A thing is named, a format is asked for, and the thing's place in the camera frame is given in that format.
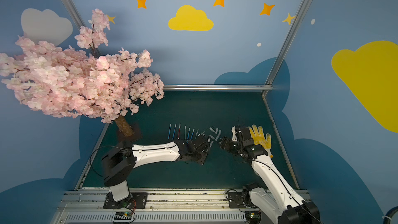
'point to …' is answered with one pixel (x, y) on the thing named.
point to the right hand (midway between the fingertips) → (224, 142)
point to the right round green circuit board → (253, 217)
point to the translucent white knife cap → (211, 129)
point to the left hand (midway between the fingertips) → (206, 155)
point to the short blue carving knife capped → (192, 134)
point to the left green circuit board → (123, 215)
